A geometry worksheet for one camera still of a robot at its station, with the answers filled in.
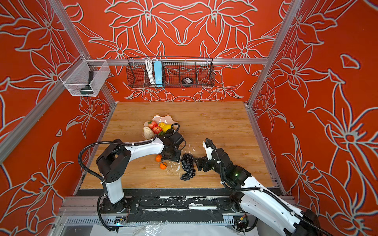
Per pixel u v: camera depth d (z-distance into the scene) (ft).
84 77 2.97
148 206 2.44
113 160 1.68
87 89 2.63
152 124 3.21
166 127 3.26
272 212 1.48
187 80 3.13
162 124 3.29
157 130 3.15
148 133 2.96
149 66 2.88
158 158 2.87
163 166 2.78
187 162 2.79
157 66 2.94
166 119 3.41
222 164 1.84
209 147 2.18
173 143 2.38
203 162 2.20
